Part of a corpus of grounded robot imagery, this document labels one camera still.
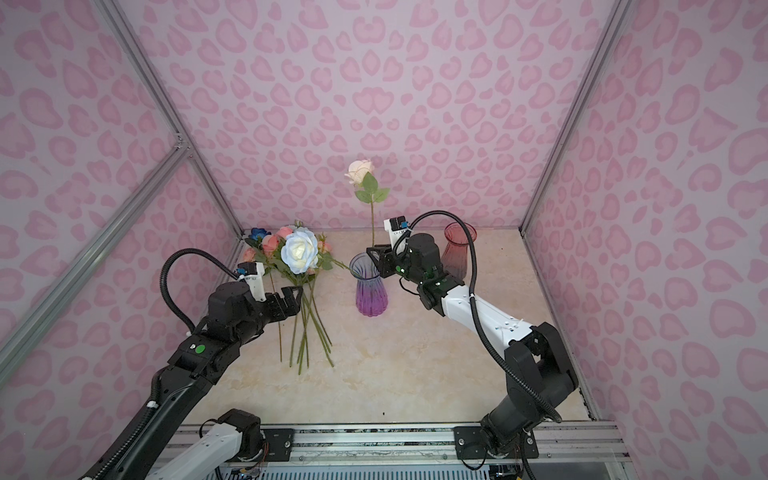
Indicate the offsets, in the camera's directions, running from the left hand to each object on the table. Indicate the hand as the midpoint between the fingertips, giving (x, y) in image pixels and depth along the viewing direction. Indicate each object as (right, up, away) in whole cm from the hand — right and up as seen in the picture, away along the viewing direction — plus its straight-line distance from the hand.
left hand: (288, 286), depth 74 cm
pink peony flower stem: (-23, +8, +31) cm, 40 cm away
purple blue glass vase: (+19, -5, +23) cm, 30 cm away
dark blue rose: (-23, +16, +33) cm, 43 cm away
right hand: (+20, +10, +4) cm, 23 cm away
